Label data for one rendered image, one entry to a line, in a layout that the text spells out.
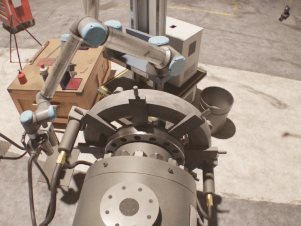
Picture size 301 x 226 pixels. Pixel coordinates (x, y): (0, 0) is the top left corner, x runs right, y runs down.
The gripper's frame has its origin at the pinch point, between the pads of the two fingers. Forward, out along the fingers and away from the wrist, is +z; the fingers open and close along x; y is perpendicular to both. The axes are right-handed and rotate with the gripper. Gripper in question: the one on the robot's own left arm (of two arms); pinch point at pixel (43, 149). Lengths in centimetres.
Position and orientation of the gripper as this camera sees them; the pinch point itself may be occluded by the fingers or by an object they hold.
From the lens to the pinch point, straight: 168.3
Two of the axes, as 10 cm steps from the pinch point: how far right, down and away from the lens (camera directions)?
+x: -5.6, 5.9, -5.8
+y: -8.3, -4.0, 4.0
